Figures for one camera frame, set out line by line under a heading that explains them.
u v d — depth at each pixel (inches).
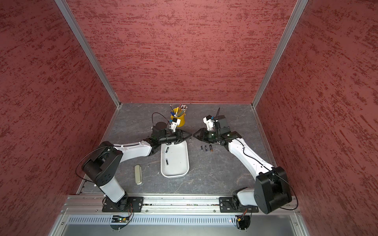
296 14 28.9
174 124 31.9
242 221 28.1
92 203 29.8
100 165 18.4
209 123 30.0
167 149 36.9
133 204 29.2
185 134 31.9
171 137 29.9
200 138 28.5
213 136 27.4
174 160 35.1
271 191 16.2
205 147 37.3
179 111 40.1
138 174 32.2
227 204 29.1
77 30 31.1
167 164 34.4
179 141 30.4
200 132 29.1
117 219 28.5
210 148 37.3
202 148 37.3
